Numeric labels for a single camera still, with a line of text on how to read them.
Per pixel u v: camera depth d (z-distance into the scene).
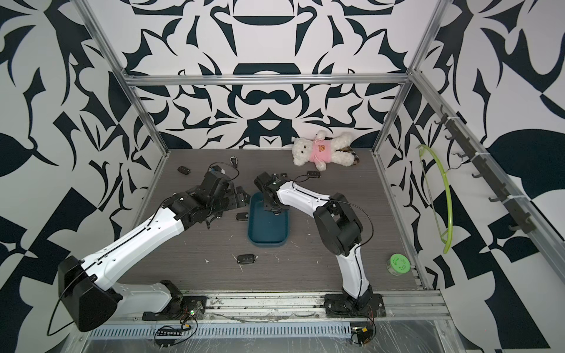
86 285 0.38
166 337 0.72
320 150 1.11
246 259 0.83
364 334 0.71
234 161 1.14
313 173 1.08
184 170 1.11
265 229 0.92
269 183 0.71
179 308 0.69
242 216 0.94
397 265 0.79
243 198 0.70
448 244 0.64
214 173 0.58
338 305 0.74
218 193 0.59
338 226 0.52
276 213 0.93
